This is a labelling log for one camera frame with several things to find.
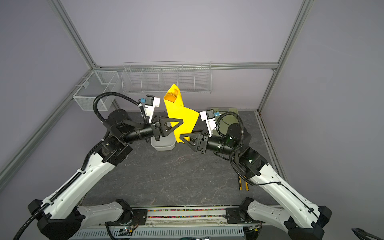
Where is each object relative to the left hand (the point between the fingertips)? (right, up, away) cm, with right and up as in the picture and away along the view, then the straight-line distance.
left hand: (181, 125), depth 51 cm
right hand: (0, -4, +1) cm, 5 cm away
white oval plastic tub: (-14, -11, +45) cm, 48 cm away
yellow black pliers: (+30, -33, +32) cm, 54 cm away
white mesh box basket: (-59, +28, +45) cm, 80 cm away
